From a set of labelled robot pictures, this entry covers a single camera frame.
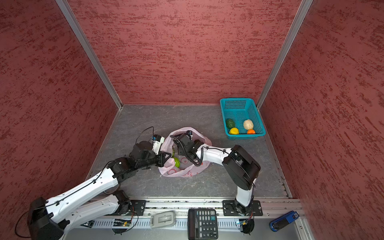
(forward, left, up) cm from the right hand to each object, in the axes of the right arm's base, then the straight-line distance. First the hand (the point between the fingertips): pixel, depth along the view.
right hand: (181, 152), depth 91 cm
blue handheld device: (-36, -50, -2) cm, 62 cm away
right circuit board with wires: (-38, -33, -5) cm, 51 cm away
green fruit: (-7, +2, +1) cm, 8 cm away
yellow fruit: (+13, -35, +2) cm, 37 cm away
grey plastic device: (-34, +7, 0) cm, 35 cm away
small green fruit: (-6, +3, +12) cm, 14 cm away
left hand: (-9, +5, +12) cm, 16 cm away
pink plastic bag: (-14, -4, +10) cm, 18 cm away
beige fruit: (+20, -47, +1) cm, 51 cm away
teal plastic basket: (+37, -45, -2) cm, 59 cm away
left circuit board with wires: (-36, +24, -4) cm, 43 cm away
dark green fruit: (+20, -34, +1) cm, 39 cm away
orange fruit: (+14, -48, 0) cm, 50 cm away
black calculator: (-37, -11, -2) cm, 39 cm away
